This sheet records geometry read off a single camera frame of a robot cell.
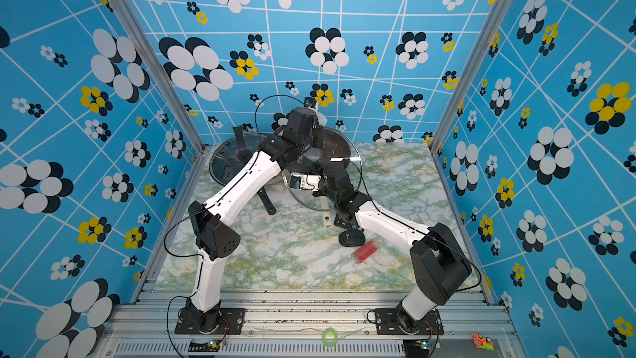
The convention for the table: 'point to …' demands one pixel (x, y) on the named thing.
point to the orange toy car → (480, 341)
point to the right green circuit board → (416, 348)
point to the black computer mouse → (352, 238)
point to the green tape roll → (330, 337)
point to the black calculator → (343, 221)
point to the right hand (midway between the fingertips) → (319, 161)
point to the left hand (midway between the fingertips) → (321, 125)
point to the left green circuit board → (204, 345)
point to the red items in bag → (363, 253)
